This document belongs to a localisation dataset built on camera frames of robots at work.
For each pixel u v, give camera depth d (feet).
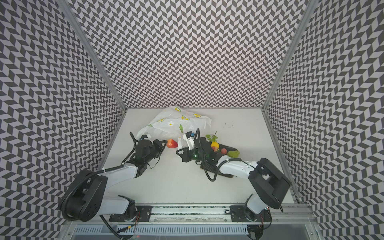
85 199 1.37
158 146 2.56
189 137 2.33
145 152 2.24
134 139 2.58
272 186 1.44
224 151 2.99
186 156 2.29
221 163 1.86
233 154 2.90
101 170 2.87
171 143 2.87
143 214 2.37
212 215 2.42
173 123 2.98
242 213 2.37
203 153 2.05
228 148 3.14
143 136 2.70
